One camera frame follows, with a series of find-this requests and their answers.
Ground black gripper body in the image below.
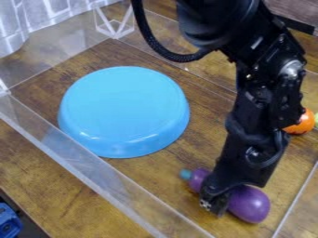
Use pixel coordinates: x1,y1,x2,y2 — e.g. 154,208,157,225
205,61,305,191

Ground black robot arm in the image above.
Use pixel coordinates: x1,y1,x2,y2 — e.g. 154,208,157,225
177,0,305,215

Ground blue object at corner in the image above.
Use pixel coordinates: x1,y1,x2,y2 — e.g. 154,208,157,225
0,203,22,238

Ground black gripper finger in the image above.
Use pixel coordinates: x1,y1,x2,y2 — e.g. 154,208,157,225
198,186,233,218

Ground purple toy eggplant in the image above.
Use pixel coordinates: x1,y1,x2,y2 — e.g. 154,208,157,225
178,168,271,224

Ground clear acrylic enclosure wall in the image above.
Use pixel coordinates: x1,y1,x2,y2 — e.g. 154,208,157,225
0,6,318,238

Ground black braided cable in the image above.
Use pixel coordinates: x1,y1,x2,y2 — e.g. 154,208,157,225
130,0,212,63

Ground clear acrylic corner bracket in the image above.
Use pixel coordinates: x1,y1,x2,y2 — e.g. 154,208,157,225
93,3,133,40

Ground orange toy carrot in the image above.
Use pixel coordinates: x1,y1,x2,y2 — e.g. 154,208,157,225
283,109,316,135

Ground blue upside-down tray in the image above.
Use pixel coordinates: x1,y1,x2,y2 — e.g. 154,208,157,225
57,66,189,158

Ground white grid curtain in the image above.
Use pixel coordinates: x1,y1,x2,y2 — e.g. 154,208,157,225
0,0,110,58

